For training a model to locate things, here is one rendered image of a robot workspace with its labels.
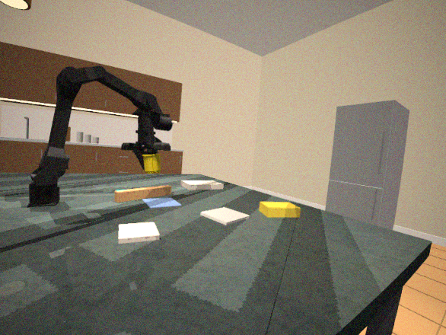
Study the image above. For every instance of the yellow rectangular block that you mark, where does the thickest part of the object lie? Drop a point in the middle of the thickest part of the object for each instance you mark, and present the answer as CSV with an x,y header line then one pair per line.
x,y
279,209

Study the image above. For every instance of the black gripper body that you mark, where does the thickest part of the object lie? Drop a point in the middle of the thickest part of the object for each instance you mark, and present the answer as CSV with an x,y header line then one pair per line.
x,y
146,137

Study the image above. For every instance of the tan rectangular bar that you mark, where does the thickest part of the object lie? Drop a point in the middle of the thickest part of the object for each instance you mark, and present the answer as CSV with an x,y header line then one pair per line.
x,y
127,195

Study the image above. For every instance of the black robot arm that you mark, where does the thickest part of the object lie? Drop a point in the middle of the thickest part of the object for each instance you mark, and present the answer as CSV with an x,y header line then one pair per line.
x,y
43,191

